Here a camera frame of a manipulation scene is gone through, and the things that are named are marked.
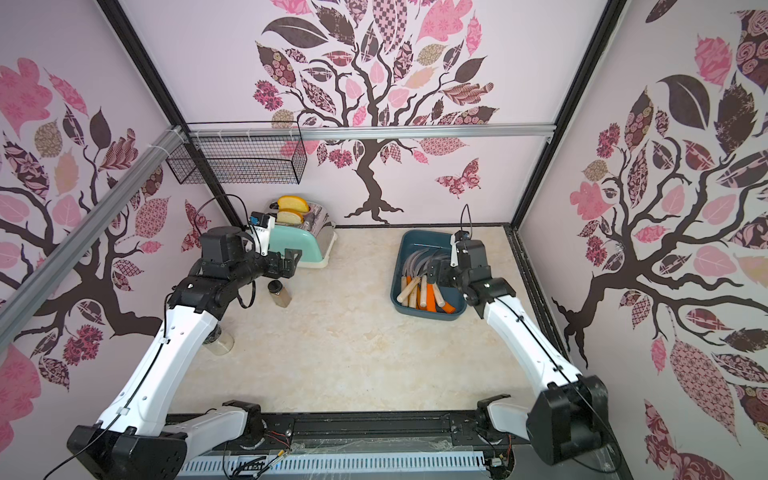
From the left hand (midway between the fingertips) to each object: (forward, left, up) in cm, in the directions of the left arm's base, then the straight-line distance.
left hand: (282, 254), depth 74 cm
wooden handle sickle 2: (+2, -43, -25) cm, 50 cm away
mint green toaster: (+20, -2, -14) cm, 25 cm away
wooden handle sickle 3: (+4, -44, -25) cm, 51 cm away
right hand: (+3, -42, -8) cm, 43 cm away
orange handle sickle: (+2, -40, -25) cm, 48 cm away
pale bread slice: (+24, +6, -10) cm, 27 cm away
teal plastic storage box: (+28, -43, -25) cm, 57 cm away
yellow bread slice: (+31, +6, -9) cm, 33 cm away
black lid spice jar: (+2, +8, -22) cm, 24 cm away
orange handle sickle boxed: (-1, -46, -27) cm, 54 cm away
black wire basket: (+61, +30, -11) cm, 69 cm away
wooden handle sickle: (+1, -31, -22) cm, 38 cm away
